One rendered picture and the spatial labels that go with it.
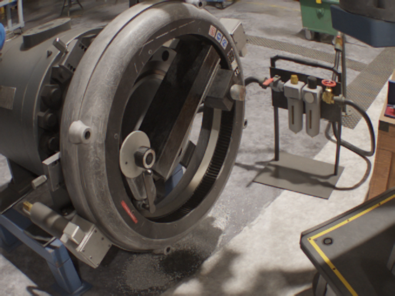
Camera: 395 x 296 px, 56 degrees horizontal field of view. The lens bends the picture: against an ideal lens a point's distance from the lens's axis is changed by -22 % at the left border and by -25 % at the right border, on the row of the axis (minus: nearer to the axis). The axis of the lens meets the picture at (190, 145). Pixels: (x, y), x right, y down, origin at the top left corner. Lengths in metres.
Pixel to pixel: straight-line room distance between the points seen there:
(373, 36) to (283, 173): 1.46
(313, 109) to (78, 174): 1.18
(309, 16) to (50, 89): 3.52
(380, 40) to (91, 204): 0.79
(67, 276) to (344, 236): 0.98
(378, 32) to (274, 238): 1.18
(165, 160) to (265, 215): 0.81
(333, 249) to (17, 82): 1.15
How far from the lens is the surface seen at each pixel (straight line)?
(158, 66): 1.33
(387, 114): 1.74
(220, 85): 1.28
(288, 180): 2.11
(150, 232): 1.25
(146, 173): 1.12
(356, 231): 1.31
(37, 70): 1.37
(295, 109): 1.97
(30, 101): 1.34
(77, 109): 1.00
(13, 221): 1.68
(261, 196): 2.02
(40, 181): 1.07
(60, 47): 1.05
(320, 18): 4.45
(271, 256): 1.69
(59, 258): 1.51
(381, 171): 1.79
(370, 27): 0.80
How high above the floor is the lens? 1.16
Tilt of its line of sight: 28 degrees down
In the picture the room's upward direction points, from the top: 6 degrees counter-clockwise
